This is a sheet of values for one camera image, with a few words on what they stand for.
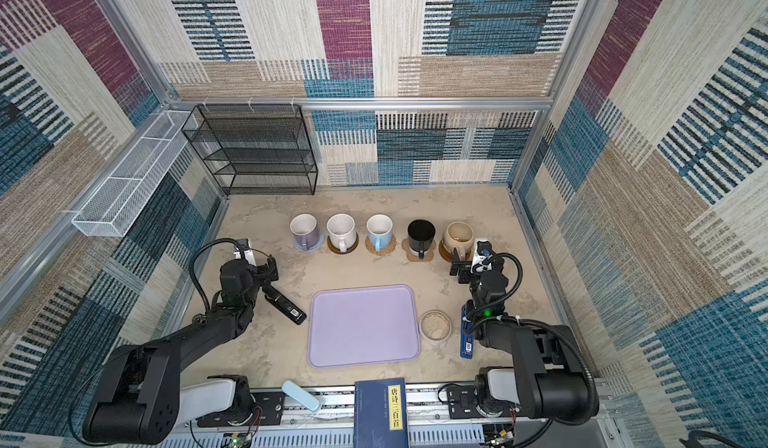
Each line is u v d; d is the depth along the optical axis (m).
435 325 0.87
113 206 0.71
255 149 1.08
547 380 0.43
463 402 0.73
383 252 1.01
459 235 1.03
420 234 0.97
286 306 0.90
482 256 0.74
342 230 1.02
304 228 1.05
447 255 0.99
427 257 0.99
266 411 0.73
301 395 0.73
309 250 0.99
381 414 0.72
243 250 0.75
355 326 0.89
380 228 1.01
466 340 0.80
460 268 0.80
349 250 1.00
